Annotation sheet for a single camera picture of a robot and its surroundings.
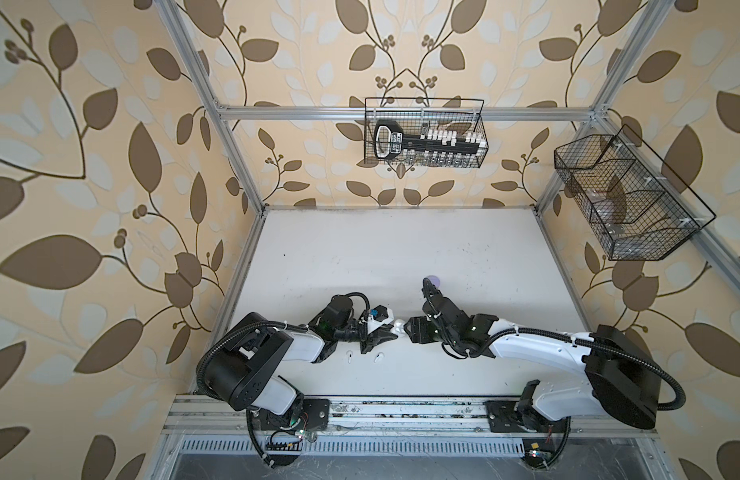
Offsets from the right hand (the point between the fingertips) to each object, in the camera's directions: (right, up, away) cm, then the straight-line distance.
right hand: (413, 329), depth 84 cm
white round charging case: (-4, +1, -1) cm, 5 cm away
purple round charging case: (+9, +11, +18) cm, 23 cm away
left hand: (-5, 0, -1) cm, 5 cm away
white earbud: (-10, -8, 0) cm, 13 cm away
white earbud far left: (-18, -7, +1) cm, 19 cm away
